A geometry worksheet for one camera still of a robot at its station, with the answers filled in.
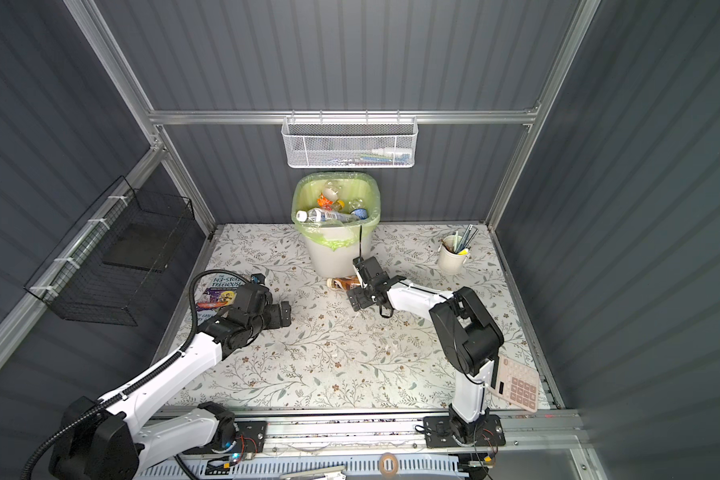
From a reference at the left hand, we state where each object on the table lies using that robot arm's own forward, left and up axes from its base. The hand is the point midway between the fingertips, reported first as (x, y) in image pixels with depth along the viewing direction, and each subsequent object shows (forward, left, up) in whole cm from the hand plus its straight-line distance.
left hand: (275, 309), depth 85 cm
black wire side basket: (+4, +37, +18) cm, 41 cm away
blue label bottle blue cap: (+28, -26, +10) cm, 40 cm away
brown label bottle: (+13, -20, -6) cm, 25 cm away
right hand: (+9, -28, -6) cm, 30 cm away
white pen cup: (+17, -56, -3) cm, 58 cm away
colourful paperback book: (+11, +22, -9) cm, 26 cm away
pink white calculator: (-22, -66, -9) cm, 70 cm away
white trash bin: (+15, -18, +1) cm, 24 cm away
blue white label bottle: (+17, -14, +20) cm, 30 cm away
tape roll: (-37, -31, -11) cm, 50 cm away
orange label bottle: (+30, -14, +14) cm, 36 cm away
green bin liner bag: (+35, -25, +16) cm, 46 cm away
